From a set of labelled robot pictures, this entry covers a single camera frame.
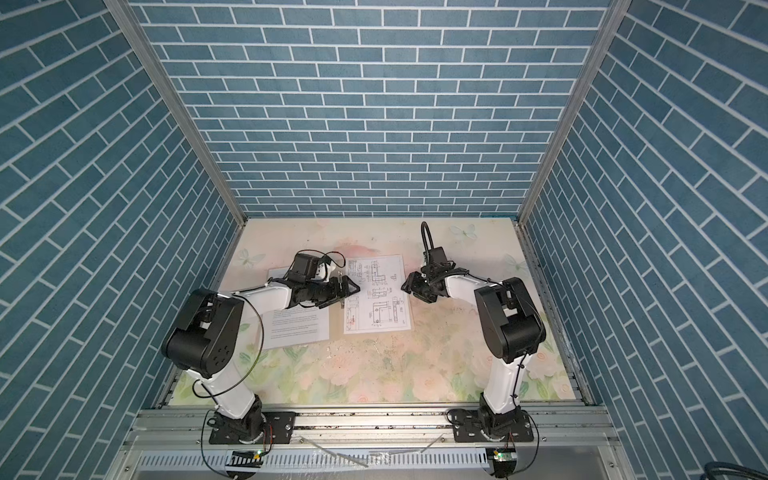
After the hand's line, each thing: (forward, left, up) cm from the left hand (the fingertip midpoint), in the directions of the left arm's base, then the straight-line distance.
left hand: (351, 292), depth 94 cm
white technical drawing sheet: (-2, -9, -5) cm, 10 cm away
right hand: (+3, -17, -2) cm, 18 cm away
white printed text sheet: (-9, +17, -5) cm, 20 cm away
